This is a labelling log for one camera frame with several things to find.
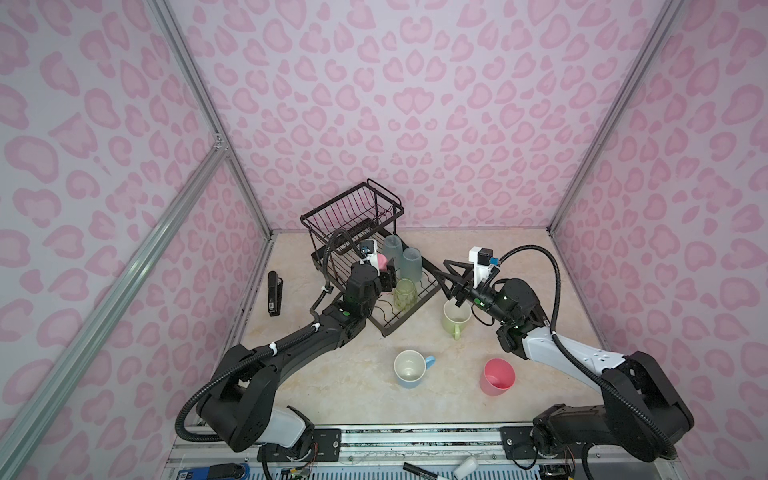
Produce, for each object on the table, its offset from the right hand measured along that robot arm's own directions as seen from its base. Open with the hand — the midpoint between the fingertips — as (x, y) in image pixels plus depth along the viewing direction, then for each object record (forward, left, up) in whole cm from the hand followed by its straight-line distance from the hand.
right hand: (441, 267), depth 74 cm
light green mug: (0, -7, -26) cm, 26 cm away
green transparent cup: (+4, +9, -19) cm, 22 cm away
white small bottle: (-39, -5, -24) cm, 46 cm away
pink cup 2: (+3, +15, -2) cm, 16 cm away
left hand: (+7, +15, -4) cm, 17 cm away
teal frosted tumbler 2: (+16, +7, -20) cm, 27 cm away
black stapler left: (+7, +52, -25) cm, 58 cm away
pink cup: (-18, -17, -27) cm, 36 cm away
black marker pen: (-39, +5, -26) cm, 47 cm away
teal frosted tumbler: (+21, +13, -17) cm, 30 cm away
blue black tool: (-41, +50, -22) cm, 69 cm away
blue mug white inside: (-16, +7, -25) cm, 30 cm away
